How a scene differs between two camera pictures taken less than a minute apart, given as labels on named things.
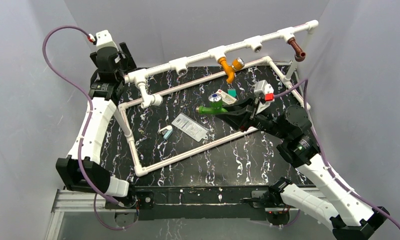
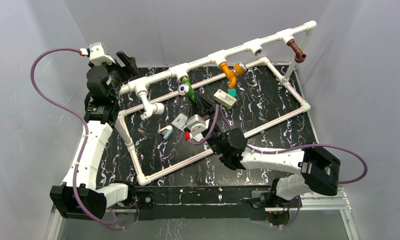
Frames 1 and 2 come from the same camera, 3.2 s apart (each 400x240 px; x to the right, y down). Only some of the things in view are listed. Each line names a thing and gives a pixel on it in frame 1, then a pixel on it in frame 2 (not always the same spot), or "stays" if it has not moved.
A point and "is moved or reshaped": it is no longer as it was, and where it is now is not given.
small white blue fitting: (166, 131) stays
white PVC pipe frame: (141, 76) is moved or reshaped
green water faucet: (215, 107) is moved or reshaped
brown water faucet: (300, 55) stays
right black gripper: (242, 120) to (207, 108)
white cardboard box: (226, 98) stays
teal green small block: (232, 92) stays
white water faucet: (153, 99) to (157, 108)
